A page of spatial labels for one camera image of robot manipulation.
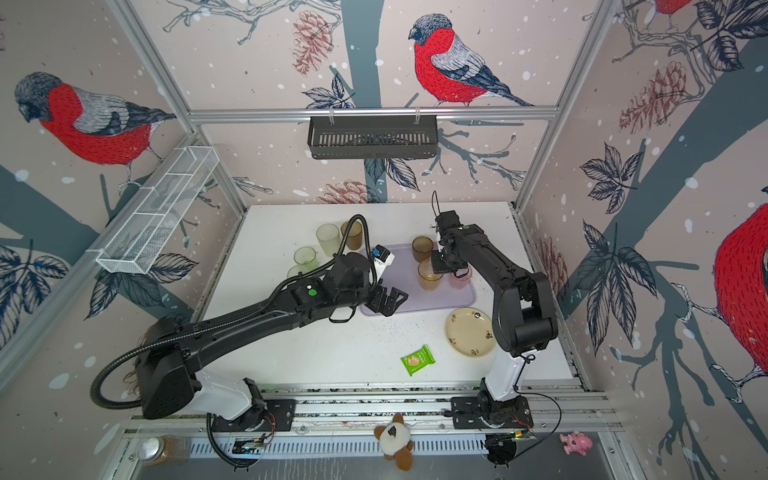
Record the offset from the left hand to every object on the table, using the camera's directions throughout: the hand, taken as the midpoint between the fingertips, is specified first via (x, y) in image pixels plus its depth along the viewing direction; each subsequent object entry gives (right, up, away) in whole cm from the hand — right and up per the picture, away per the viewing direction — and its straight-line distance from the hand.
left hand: (396, 290), depth 74 cm
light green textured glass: (-33, +3, +21) cm, 39 cm away
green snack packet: (+6, -21, +8) cm, 23 cm away
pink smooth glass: (+22, -2, +24) cm, 32 cm away
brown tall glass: (+9, +9, +27) cm, 30 cm away
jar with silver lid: (-49, -32, -12) cm, 60 cm away
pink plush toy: (+42, -34, -6) cm, 54 cm away
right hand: (+15, +3, +19) cm, 24 cm away
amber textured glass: (+11, -1, +21) cm, 24 cm away
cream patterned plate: (+23, -15, +14) cm, 31 cm away
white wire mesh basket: (-64, +12, -2) cm, 65 cm away
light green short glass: (-31, +7, +28) cm, 42 cm away
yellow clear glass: (-14, +13, +27) cm, 33 cm away
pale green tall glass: (-23, +13, +28) cm, 39 cm away
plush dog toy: (0, -34, -6) cm, 35 cm away
